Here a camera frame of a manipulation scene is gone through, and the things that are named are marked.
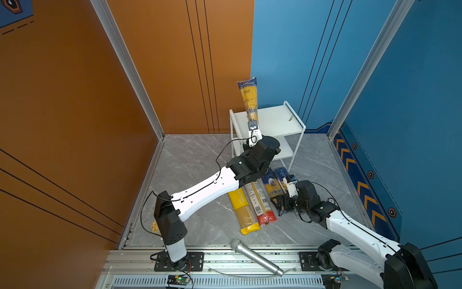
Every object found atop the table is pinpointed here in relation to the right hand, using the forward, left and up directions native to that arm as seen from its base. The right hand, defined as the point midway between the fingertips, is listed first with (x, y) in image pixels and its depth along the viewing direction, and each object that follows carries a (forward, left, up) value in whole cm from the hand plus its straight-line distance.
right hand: (279, 197), depth 85 cm
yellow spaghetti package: (-10, +16, -3) cm, 19 cm away
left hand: (+13, +11, +29) cm, 34 cm away
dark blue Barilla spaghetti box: (+15, -3, -3) cm, 16 cm away
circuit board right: (-31, -18, -9) cm, 37 cm away
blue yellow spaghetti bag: (+10, +2, -4) cm, 11 cm away
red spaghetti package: (-2, +9, -4) cm, 10 cm away
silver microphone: (-20, +20, -3) cm, 29 cm away
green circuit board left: (-32, +42, -8) cm, 53 cm away
